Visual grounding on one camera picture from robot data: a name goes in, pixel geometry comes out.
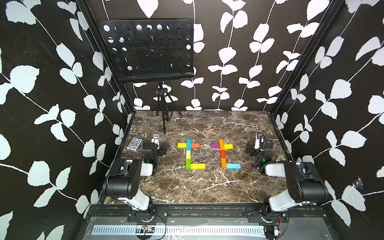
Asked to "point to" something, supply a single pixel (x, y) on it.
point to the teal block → (188, 144)
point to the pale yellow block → (188, 154)
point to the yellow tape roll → (281, 158)
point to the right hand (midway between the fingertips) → (254, 140)
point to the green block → (188, 163)
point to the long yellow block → (197, 166)
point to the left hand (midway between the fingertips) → (156, 139)
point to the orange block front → (223, 161)
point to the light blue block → (233, 166)
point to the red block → (223, 154)
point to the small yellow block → (228, 146)
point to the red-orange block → (195, 145)
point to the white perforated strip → (178, 230)
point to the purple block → (215, 146)
